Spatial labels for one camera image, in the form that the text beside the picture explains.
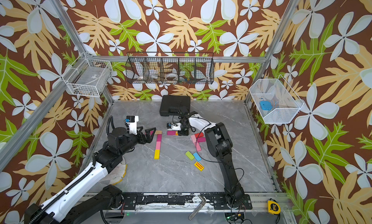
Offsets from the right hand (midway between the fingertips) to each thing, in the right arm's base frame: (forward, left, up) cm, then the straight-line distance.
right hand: (180, 130), depth 103 cm
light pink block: (-13, +14, +2) cm, 19 cm away
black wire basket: (+30, +7, +32) cm, 44 cm away
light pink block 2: (-7, -9, 0) cm, 12 cm away
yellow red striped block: (-26, -12, +1) cm, 29 cm away
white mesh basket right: (+3, -57, +27) cm, 63 cm away
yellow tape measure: (-48, -48, +3) cm, 67 cm away
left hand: (-14, +15, +24) cm, 32 cm away
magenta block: (-7, -15, -1) cm, 16 cm away
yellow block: (-19, +14, +1) cm, 24 cm away
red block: (-5, -15, +2) cm, 15 cm away
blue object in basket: (0, -50, +26) cm, 57 cm away
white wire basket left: (+15, +55, +36) cm, 67 cm away
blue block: (-20, -11, +1) cm, 23 cm away
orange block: (-4, +3, +3) cm, 6 cm away
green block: (-19, -6, 0) cm, 20 cm away
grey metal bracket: (-48, -10, +1) cm, 49 cm away
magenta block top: (-4, +6, +3) cm, 8 cm away
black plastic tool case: (+26, +5, +3) cm, 27 cm away
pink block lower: (-14, -12, +1) cm, 18 cm away
